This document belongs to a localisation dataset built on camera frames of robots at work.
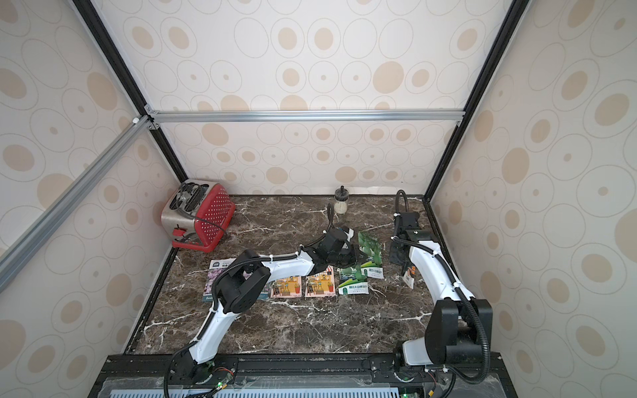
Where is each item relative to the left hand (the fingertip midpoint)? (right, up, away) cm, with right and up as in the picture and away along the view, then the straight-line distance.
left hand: (378, 258), depth 87 cm
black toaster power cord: (-63, +12, +9) cm, 64 cm away
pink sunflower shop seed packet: (-32, -11, +3) cm, 34 cm away
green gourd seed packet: (-8, -11, +3) cm, 14 cm away
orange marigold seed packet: (+12, -7, +2) cm, 14 cm away
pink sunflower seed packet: (-20, -10, +5) cm, 23 cm away
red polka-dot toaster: (-65, +16, +3) cm, 67 cm away
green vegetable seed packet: (-1, +3, +7) cm, 8 cm away
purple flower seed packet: (-61, -4, +8) cm, 62 cm away
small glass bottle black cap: (-12, +22, +19) cm, 31 cm away
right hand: (+12, 0, -2) cm, 12 cm away
